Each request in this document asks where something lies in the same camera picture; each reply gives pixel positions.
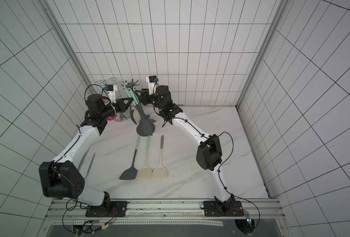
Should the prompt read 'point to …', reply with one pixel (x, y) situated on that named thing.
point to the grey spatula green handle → (131, 173)
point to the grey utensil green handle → (132, 111)
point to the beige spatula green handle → (145, 173)
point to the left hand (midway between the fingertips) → (132, 101)
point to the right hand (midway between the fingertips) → (142, 86)
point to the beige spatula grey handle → (160, 171)
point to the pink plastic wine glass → (112, 118)
